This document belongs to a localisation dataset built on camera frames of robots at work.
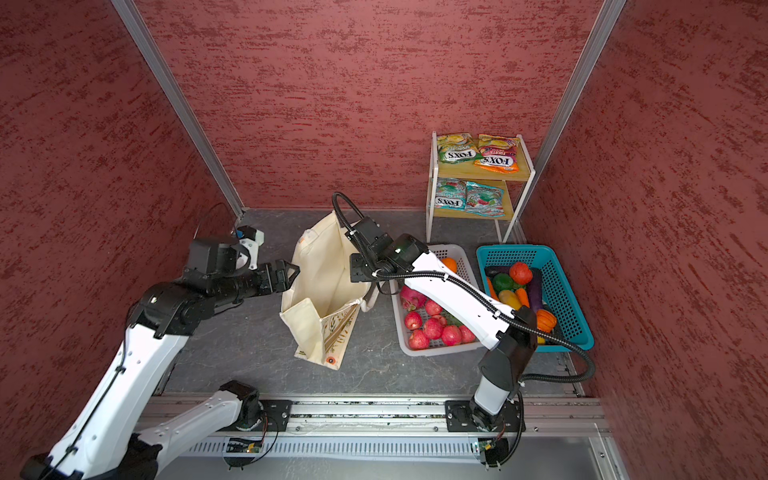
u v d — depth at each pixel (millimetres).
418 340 813
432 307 882
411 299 873
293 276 642
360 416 759
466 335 824
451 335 796
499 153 874
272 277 577
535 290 947
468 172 864
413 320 858
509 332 422
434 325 795
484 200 983
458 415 741
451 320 487
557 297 906
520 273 937
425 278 475
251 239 587
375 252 542
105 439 363
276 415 734
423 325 845
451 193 1016
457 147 897
